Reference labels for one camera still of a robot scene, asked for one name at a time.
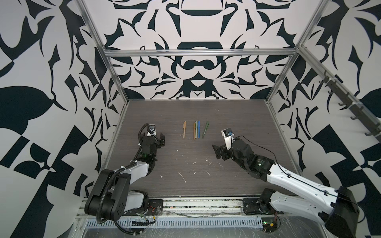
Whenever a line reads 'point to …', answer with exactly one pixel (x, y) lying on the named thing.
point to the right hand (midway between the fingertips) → (221, 141)
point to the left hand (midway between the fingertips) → (151, 131)
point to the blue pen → (199, 133)
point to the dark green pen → (206, 129)
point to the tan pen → (184, 131)
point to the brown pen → (194, 130)
